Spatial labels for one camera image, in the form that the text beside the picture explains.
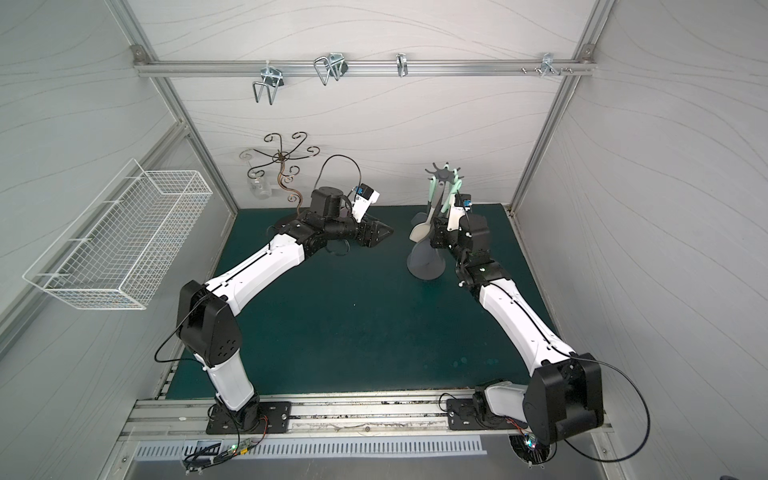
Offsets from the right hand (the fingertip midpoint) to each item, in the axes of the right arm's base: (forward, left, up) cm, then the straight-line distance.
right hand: (439, 216), depth 79 cm
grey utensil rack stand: (-4, +2, -16) cm, 17 cm away
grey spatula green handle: (+12, +4, -14) cm, 18 cm away
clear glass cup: (+18, +58, -6) cm, 61 cm away
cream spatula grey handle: (+6, +4, -14) cm, 16 cm away
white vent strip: (-49, +11, -29) cm, 58 cm away
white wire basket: (-16, +75, +4) cm, 77 cm away
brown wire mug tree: (+16, +47, +1) cm, 49 cm away
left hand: (-2, +14, -2) cm, 15 cm away
